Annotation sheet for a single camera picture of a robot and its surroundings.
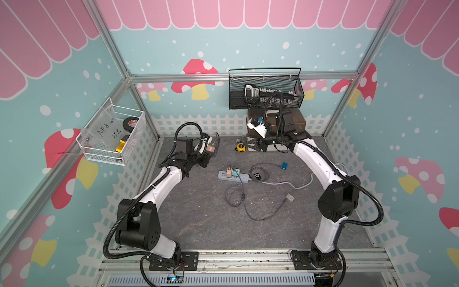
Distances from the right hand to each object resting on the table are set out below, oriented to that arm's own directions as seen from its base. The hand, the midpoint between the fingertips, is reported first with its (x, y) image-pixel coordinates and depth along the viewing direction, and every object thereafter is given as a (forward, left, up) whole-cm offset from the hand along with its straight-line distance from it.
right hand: (252, 145), depth 83 cm
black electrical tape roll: (+6, +56, +10) cm, 57 cm away
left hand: (0, +21, -6) cm, 22 cm away
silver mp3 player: (-16, -20, -23) cm, 34 cm away
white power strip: (-4, +15, -21) cm, 26 cm away
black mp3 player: (-2, -4, -23) cm, 24 cm away
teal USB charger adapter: (-5, +9, -15) cm, 18 cm away
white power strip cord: (-9, -20, -20) cm, 30 cm away
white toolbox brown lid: (+21, -12, -4) cm, 24 cm away
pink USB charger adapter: (-4, +12, -17) cm, 21 cm away
